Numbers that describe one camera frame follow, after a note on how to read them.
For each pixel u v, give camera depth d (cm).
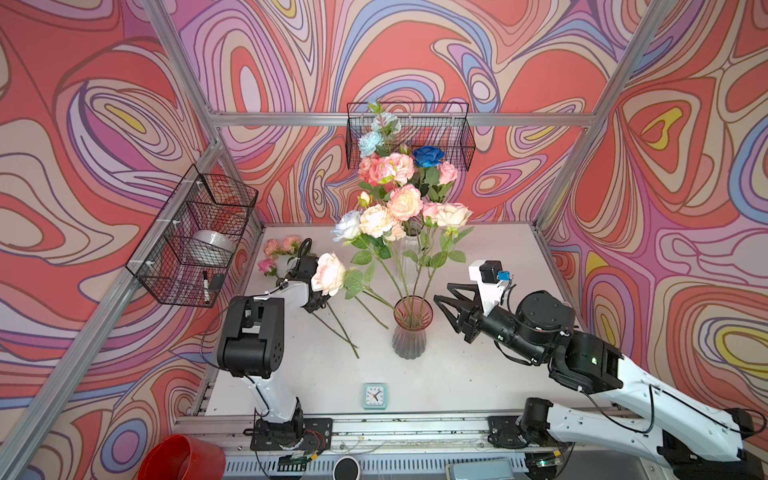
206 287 72
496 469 67
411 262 72
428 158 67
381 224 60
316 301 82
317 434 73
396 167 57
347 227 61
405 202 62
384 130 73
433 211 65
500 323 49
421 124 88
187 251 72
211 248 70
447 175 69
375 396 78
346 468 66
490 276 47
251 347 49
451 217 63
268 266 102
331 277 54
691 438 41
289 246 105
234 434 75
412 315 76
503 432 73
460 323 51
